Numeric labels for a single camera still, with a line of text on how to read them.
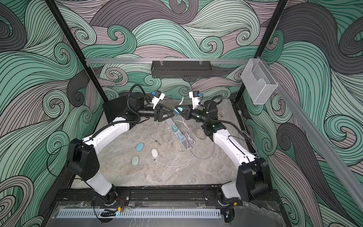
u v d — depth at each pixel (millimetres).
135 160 855
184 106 695
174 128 950
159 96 669
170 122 1033
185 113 662
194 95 668
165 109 695
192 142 928
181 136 915
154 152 879
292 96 658
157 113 667
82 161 444
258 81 777
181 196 749
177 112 715
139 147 928
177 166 854
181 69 1035
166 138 976
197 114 671
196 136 936
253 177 424
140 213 697
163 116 682
